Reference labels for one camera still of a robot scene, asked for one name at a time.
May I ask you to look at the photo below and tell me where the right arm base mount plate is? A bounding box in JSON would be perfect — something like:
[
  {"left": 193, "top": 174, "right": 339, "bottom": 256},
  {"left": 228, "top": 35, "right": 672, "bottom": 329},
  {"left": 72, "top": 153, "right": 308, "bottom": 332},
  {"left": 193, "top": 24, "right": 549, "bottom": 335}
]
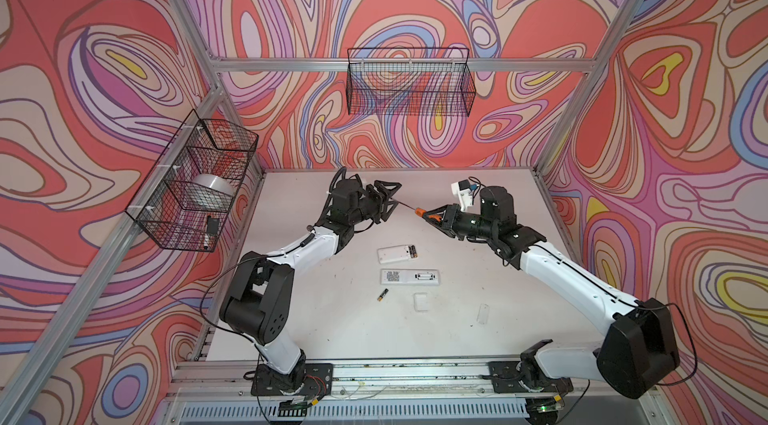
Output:
[{"left": 485, "top": 360, "right": 574, "bottom": 395}]

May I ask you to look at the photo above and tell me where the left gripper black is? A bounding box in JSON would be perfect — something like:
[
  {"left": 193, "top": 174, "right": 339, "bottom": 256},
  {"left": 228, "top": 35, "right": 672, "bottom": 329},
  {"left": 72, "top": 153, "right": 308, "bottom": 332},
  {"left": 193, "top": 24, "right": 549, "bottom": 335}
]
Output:
[{"left": 344, "top": 180, "right": 400, "bottom": 229}]

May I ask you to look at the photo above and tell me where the small black item in basket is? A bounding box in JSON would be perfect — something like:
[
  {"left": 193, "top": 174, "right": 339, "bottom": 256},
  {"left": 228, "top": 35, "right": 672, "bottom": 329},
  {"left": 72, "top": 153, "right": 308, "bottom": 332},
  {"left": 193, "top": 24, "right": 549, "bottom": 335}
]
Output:
[{"left": 204, "top": 215, "right": 221, "bottom": 240}]

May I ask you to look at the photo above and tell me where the white tape roll in basket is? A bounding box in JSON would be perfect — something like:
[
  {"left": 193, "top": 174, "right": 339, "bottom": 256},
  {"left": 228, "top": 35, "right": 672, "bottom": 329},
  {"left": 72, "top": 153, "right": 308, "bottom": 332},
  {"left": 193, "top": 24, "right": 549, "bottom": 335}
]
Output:
[{"left": 188, "top": 173, "right": 235, "bottom": 211}]

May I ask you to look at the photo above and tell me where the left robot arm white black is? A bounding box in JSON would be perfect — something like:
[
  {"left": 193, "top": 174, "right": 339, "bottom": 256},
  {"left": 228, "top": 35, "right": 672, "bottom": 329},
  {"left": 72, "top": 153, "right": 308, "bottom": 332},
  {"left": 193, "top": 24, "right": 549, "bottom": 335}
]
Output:
[{"left": 219, "top": 168, "right": 402, "bottom": 378}]

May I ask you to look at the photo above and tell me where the black wire basket wall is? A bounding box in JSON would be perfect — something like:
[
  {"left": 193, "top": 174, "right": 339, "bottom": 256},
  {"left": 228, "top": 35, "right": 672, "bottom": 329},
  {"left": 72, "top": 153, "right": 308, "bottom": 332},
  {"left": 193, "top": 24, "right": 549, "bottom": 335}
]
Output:
[
  {"left": 346, "top": 45, "right": 476, "bottom": 117},
  {"left": 125, "top": 110, "right": 259, "bottom": 252}
]

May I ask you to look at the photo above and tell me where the black wire basket back wall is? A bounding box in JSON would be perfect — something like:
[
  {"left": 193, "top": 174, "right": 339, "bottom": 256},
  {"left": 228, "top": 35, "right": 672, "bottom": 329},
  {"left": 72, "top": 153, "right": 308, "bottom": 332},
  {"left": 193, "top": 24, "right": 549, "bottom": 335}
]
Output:
[{"left": 346, "top": 45, "right": 476, "bottom": 117}]

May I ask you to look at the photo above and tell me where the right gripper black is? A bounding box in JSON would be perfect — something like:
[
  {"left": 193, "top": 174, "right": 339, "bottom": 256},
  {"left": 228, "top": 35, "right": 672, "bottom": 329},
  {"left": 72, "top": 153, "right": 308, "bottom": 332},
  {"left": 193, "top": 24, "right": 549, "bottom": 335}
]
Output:
[{"left": 420, "top": 203, "right": 496, "bottom": 240}]

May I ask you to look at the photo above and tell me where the white remote control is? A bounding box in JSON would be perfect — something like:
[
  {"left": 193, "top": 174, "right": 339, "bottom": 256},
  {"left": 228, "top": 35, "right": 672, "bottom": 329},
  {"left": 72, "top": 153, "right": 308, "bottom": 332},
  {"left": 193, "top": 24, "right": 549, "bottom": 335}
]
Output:
[{"left": 380, "top": 269, "right": 441, "bottom": 286}]

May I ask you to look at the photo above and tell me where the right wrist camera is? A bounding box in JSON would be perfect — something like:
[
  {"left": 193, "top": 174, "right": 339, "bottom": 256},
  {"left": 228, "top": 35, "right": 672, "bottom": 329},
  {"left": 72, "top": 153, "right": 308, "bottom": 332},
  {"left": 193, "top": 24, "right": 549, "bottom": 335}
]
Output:
[{"left": 451, "top": 178, "right": 480, "bottom": 212}]

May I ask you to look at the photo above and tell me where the orange handled screwdriver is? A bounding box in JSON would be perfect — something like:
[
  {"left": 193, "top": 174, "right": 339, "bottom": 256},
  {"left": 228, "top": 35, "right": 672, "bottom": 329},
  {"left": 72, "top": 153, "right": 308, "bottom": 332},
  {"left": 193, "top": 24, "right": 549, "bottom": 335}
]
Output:
[{"left": 397, "top": 200, "right": 442, "bottom": 221}]

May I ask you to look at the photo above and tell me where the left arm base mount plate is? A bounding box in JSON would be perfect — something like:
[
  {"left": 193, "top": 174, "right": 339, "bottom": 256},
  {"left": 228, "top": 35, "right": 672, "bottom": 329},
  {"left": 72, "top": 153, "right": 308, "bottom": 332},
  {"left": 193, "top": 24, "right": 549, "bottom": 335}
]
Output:
[{"left": 244, "top": 362, "right": 334, "bottom": 397}]

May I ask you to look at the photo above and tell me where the black wire basket left wall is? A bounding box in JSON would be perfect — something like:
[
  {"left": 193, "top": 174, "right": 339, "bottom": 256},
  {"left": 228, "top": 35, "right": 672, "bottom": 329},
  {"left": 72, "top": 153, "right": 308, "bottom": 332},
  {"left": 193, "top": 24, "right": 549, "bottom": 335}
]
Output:
[{"left": 125, "top": 110, "right": 259, "bottom": 252}]

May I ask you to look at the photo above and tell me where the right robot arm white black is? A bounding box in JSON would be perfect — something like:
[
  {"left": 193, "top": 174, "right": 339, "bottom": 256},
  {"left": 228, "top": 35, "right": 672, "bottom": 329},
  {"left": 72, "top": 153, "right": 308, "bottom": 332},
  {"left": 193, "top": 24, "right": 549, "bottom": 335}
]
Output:
[{"left": 416, "top": 181, "right": 680, "bottom": 399}]

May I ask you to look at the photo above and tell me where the aluminium front rail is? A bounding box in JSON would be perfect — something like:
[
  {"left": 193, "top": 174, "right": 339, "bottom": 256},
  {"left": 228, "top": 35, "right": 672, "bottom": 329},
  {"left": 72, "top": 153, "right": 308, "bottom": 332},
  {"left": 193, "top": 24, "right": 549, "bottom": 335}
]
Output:
[{"left": 159, "top": 357, "right": 673, "bottom": 424}]

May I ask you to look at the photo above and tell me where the white battery cover plate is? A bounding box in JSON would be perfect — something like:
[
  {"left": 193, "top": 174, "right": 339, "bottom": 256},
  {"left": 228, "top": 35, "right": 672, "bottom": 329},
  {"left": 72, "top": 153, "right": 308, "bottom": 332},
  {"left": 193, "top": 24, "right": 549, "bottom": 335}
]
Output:
[{"left": 377, "top": 245, "right": 418, "bottom": 265}]

